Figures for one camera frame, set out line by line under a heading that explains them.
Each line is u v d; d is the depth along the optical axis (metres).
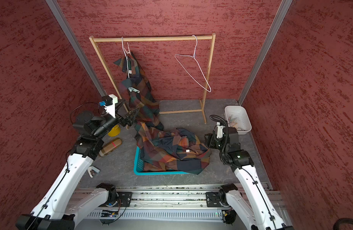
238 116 1.09
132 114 0.58
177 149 0.76
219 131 0.65
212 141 0.66
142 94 1.00
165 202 0.74
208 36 0.68
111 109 0.54
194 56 0.76
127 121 0.58
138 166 0.78
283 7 0.71
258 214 0.40
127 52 0.80
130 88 0.71
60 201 0.40
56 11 0.73
